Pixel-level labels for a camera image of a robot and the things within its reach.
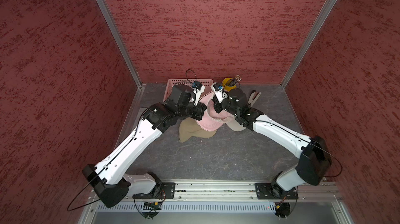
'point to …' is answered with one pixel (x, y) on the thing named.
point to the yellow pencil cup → (225, 84)
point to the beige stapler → (254, 96)
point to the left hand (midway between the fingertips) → (204, 110)
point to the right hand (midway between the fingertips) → (211, 97)
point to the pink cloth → (212, 120)
